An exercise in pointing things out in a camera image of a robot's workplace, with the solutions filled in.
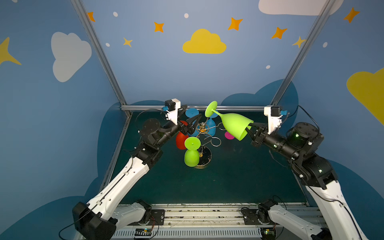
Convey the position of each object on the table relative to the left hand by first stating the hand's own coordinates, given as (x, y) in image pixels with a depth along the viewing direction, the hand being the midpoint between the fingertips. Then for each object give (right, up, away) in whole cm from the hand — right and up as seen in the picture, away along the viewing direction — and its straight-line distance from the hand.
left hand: (192, 108), depth 61 cm
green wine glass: (0, -22, +12) cm, 25 cm away
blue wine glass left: (0, 0, +20) cm, 20 cm away
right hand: (+20, -6, -5) cm, 22 cm away
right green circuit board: (+38, -61, +13) cm, 73 cm away
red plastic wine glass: (-6, -14, +18) cm, 23 cm away
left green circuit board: (-24, -60, +12) cm, 66 cm away
